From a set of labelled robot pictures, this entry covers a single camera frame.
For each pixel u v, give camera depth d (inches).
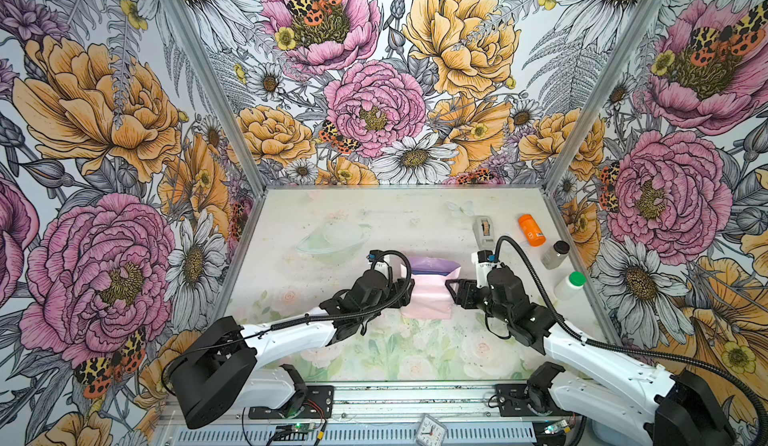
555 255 36.7
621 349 19.0
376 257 29.0
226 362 16.5
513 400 28.8
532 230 41.2
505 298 24.5
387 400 30.0
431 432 27.1
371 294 24.7
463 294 28.4
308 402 28.7
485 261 28.7
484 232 41.0
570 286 34.1
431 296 31.0
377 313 23.0
